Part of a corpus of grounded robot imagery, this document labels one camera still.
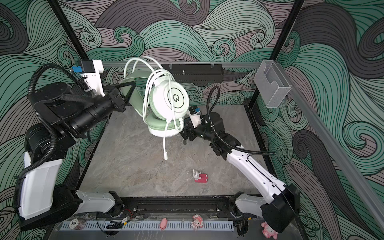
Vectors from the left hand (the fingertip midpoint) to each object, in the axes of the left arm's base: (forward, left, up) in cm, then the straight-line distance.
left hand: (134, 81), depth 44 cm
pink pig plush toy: (-33, -54, -55) cm, 84 cm away
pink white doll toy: (-30, -22, -55) cm, 67 cm away
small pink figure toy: (-31, -6, -58) cm, 66 cm away
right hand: (+6, -13, -28) cm, 31 cm away
